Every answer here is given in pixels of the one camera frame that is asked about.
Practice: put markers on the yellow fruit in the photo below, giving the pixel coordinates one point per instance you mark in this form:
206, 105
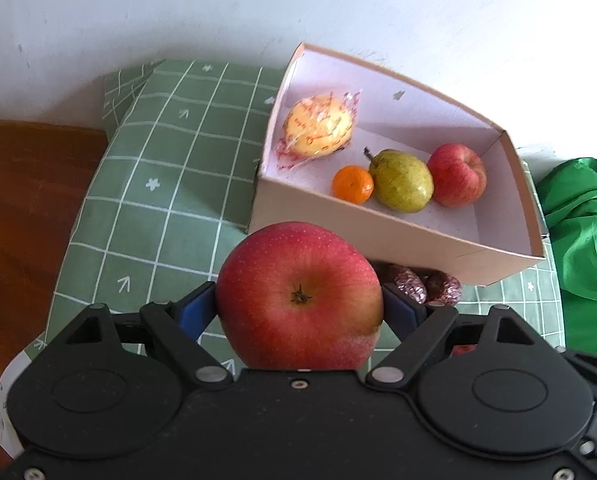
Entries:
315, 127

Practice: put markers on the large red apple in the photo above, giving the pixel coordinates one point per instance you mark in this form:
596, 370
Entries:
294, 295

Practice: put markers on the pink cardboard box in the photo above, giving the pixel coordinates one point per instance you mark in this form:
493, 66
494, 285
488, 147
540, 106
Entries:
497, 236

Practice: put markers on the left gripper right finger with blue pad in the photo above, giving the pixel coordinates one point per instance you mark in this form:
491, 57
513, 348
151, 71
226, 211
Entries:
420, 331

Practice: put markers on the small orange mandarin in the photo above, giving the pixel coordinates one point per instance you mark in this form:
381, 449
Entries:
353, 184

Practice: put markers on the dark red date right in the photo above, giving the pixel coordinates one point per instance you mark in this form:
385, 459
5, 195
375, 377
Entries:
442, 289

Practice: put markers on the green fabric cloth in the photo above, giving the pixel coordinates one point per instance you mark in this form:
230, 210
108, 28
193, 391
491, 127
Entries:
568, 197

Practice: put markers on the dark red date left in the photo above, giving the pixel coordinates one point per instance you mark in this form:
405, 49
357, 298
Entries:
402, 278

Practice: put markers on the green checked tablecloth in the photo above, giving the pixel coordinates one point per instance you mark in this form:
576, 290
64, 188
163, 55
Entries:
172, 198

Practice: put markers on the green pear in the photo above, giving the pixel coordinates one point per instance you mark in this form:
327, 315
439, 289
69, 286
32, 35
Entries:
402, 182

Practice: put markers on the dark red date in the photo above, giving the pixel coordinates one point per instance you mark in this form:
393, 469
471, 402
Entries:
442, 289
402, 278

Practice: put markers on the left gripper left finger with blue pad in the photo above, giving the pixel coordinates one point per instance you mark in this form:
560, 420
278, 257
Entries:
172, 333

